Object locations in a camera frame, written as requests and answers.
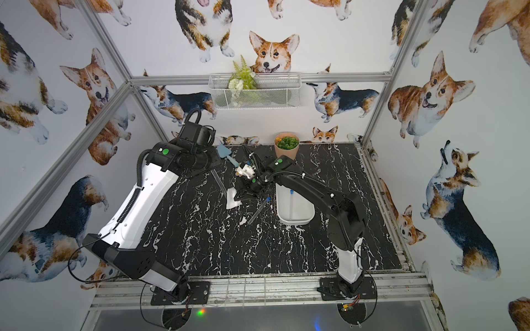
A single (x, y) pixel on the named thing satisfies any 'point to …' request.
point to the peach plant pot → (287, 143)
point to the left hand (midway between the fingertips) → (221, 157)
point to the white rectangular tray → (304, 209)
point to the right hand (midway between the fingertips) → (231, 200)
